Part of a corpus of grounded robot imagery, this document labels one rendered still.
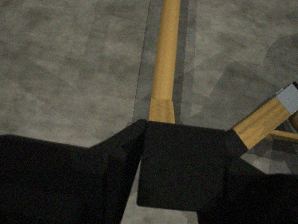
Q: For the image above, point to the tan wooden pole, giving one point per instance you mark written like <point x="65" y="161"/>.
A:
<point x="182" y="167"/>

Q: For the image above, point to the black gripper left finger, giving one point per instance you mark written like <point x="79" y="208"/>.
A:
<point x="101" y="174"/>

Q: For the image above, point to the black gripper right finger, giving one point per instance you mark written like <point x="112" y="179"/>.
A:
<point x="250" y="196"/>

